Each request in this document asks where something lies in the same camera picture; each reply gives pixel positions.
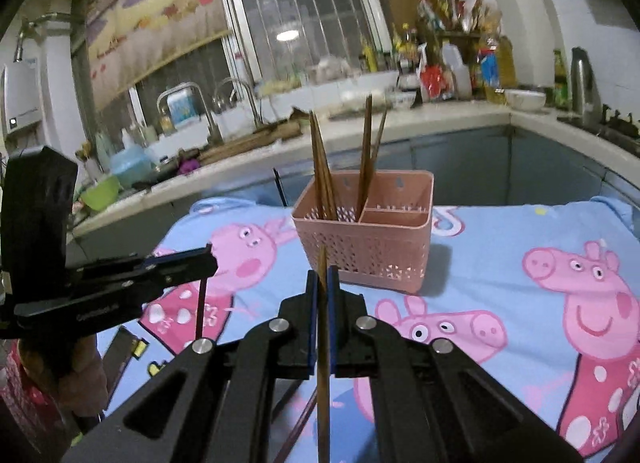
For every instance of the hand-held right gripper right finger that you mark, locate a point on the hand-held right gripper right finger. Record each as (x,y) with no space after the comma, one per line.
(334,328)

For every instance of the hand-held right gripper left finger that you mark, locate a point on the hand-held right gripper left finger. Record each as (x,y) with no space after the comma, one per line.
(312,328)

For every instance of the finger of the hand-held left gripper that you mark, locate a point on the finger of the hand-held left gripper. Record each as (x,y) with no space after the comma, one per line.
(165,279)
(170,259)

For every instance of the dark thin chopstick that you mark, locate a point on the dark thin chopstick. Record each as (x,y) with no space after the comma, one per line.
(200,308)
(280,188)
(299,425)

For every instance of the light brown chopstick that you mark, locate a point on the light brown chopstick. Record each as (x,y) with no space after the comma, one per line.
(324,403)

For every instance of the pink plastic basket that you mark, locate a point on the pink plastic basket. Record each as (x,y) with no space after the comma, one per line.
(375,253)

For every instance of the bunch of wooden chopsticks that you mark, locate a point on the bunch of wooden chopsticks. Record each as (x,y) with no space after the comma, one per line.
(366,143)

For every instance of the person's left hand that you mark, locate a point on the person's left hand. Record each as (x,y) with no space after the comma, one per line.
(87,378)

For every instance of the green plastic bowl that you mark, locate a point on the green plastic bowl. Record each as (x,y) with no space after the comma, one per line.
(100,195)

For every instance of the black pan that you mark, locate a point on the black pan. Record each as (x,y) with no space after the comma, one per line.
(160,170)

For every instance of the purple cloth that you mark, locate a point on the purple cloth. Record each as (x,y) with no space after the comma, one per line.
(189,165)

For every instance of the light blue plastic container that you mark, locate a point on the light blue plastic container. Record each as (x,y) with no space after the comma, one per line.
(130,168)

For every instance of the white water heater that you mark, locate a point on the white water heater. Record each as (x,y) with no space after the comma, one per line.
(20,103)

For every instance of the wooden cutting board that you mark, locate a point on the wooden cutting board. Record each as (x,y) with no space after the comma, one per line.
(250,143)

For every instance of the angular steel faucet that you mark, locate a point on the angular steel faucet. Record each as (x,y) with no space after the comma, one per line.
(212,118)

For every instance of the white jug with blue label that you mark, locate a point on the white jug with blue label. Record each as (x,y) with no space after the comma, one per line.
(181,108)

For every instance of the curved steel faucet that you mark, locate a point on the curved steel faucet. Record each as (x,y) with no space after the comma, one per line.
(252,103)

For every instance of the blue cartoon pig printed blanket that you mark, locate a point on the blue cartoon pig printed blanket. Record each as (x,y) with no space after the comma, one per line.
(500,268)

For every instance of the metal flue pipe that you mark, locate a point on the metal flue pipe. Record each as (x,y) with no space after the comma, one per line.
(35,25)

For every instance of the kitchen counter with grey cabinets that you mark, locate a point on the kitchen counter with grey cabinets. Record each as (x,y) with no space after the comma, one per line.
(475,158)

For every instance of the printed window blind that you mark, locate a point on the printed window blind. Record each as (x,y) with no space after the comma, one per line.
(155,18)

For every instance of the small patterned bowl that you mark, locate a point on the small patterned bowl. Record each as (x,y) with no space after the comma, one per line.
(402,100)

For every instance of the clear plastic bag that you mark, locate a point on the clear plastic bag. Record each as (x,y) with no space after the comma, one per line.
(330,70)

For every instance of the red packet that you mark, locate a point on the red packet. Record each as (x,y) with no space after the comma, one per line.
(435,83)

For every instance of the small yellow bottle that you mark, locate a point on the small yellow bottle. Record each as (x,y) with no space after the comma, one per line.
(370,58)

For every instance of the white plastic jug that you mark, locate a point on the white plastic jug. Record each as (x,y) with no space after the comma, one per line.
(457,73)

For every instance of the barred window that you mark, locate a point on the barred window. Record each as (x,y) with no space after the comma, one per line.
(310,8)

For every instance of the white bowl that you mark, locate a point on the white bowl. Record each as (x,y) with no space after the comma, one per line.
(525,100)

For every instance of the yellow cooking oil bottle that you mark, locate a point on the yellow cooking oil bottle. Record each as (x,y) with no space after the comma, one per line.
(495,73)

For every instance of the green glass bottle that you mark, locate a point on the green glass bottle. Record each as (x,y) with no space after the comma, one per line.
(561,83)

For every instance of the metal rack with packets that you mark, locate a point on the metal rack with packets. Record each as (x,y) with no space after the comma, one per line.
(460,18)

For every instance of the gas stove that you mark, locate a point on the gas stove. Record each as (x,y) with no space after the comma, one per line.
(605,125)

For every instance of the steel kettle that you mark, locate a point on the steel kettle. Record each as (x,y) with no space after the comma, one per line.
(585,85)

